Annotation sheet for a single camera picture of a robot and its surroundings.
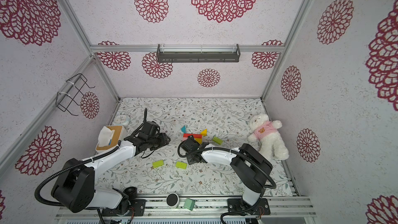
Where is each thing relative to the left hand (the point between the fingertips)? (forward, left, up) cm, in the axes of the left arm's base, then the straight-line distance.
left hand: (167, 141), depth 88 cm
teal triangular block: (+13, -8, -8) cm, 17 cm away
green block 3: (-11, -8, -8) cm, 16 cm away
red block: (+9, -10, -9) cm, 16 cm away
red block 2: (+8, -17, -9) cm, 21 cm away
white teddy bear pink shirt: (+6, -57, 0) cm, 58 cm away
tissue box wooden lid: (+2, +32, -2) cm, 32 cm away
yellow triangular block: (+10, -21, -8) cm, 25 cm away
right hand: (-6, -13, -7) cm, 16 cm away
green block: (+5, -29, -8) cm, 31 cm away
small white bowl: (+20, +35, -6) cm, 41 cm away
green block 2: (-10, +5, -7) cm, 14 cm away
